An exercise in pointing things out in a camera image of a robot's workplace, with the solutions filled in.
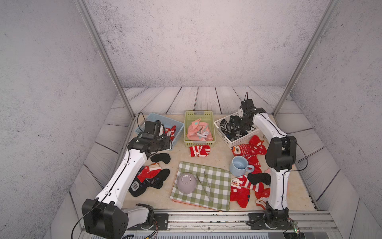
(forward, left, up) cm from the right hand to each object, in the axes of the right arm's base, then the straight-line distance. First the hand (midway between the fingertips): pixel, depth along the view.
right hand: (235, 123), depth 98 cm
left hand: (-20, +39, +9) cm, 45 cm away
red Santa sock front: (-41, -10, -13) cm, 44 cm away
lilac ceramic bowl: (-37, +30, -5) cm, 48 cm away
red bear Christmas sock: (-1, +44, -7) cm, 44 cm away
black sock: (-18, +46, -11) cm, 51 cm away
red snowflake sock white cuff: (-30, +53, -8) cm, 61 cm away
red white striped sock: (-15, +23, -10) cm, 29 cm away
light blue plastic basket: (+9, +46, -7) cm, 47 cm away
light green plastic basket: (+15, +18, -9) cm, 25 cm away
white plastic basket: (-9, -1, -9) cm, 13 cm away
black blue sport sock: (-1, 0, -8) cm, 8 cm away
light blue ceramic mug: (-24, -1, -12) cm, 27 cm away
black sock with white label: (-38, +58, -10) cm, 70 cm away
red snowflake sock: (-14, -9, -12) cm, 20 cm away
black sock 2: (-32, -7, -11) cm, 35 cm away
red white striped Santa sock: (-36, +1, -12) cm, 38 cm away
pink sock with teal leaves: (-1, +23, -6) cm, 24 cm away
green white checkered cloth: (-36, +16, -13) cm, 41 cm away
